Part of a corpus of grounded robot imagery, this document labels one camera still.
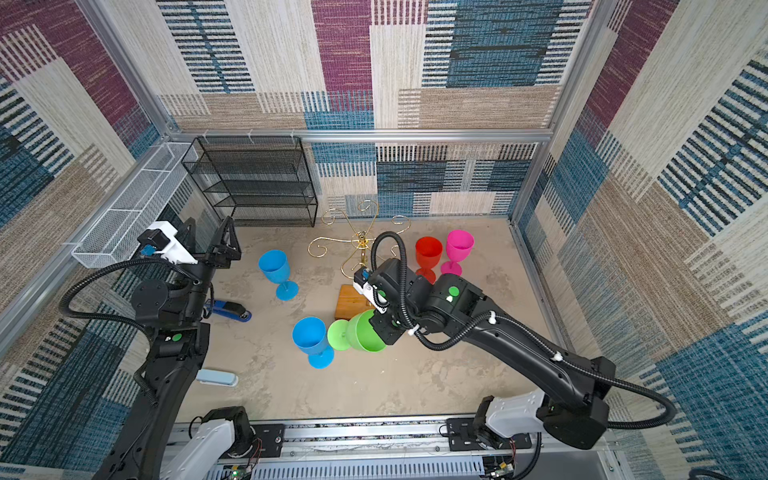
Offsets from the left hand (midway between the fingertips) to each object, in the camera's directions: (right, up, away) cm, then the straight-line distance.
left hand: (212, 220), depth 62 cm
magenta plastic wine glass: (+58, -4, +30) cm, 65 cm away
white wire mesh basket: (-28, -3, +9) cm, 30 cm away
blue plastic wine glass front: (+4, -11, +25) cm, 28 cm away
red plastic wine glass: (+48, -8, +32) cm, 58 cm away
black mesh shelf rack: (-12, +19, +48) cm, 53 cm away
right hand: (+36, -22, +4) cm, 42 cm away
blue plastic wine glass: (+15, -29, +19) cm, 38 cm away
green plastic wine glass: (+30, -22, -3) cm, 37 cm away
